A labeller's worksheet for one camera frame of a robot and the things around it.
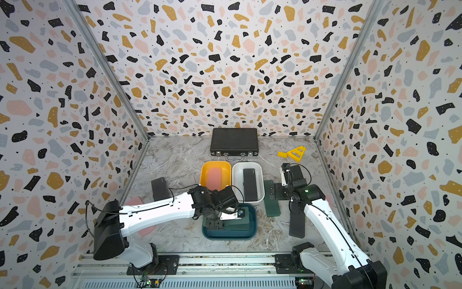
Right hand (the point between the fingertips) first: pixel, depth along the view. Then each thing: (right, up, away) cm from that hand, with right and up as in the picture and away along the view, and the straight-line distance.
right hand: (280, 189), depth 80 cm
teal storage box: (-26, -19, -4) cm, 32 cm away
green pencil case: (-17, -12, -9) cm, 23 cm away
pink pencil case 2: (-73, -9, +14) cm, 75 cm away
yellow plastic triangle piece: (+17, +16, +33) cm, 40 cm away
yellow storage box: (-26, +2, +20) cm, 33 cm away
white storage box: (-20, +1, +20) cm, 28 cm away
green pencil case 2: (-2, -10, +10) cm, 14 cm away
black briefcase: (-22, +22, +33) cm, 46 cm away
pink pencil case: (-33, +2, +22) cm, 40 cm away
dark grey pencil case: (-60, -3, +12) cm, 61 cm away
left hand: (-25, -10, -4) cm, 28 cm away
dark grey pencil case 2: (+9, -16, +6) cm, 19 cm away
